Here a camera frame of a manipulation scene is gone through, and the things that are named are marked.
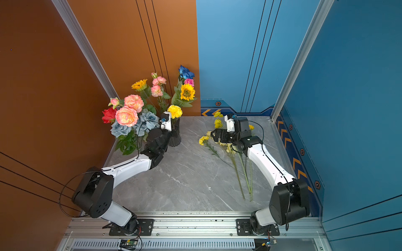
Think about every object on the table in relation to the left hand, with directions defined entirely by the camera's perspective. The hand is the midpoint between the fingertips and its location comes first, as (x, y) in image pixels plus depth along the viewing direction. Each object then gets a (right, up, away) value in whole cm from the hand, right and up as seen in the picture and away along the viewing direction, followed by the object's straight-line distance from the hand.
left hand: (174, 116), depth 82 cm
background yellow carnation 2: (+14, -15, +21) cm, 29 cm away
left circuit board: (-19, -61, -10) cm, 64 cm away
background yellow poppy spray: (+25, -3, +27) cm, 37 cm away
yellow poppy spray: (+41, -39, +3) cm, 57 cm away
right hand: (+24, -9, +2) cm, 25 cm away
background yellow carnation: (+2, +2, -6) cm, 7 cm away
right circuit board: (+42, -59, -12) cm, 73 cm away
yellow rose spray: (+33, -20, +17) cm, 42 cm away
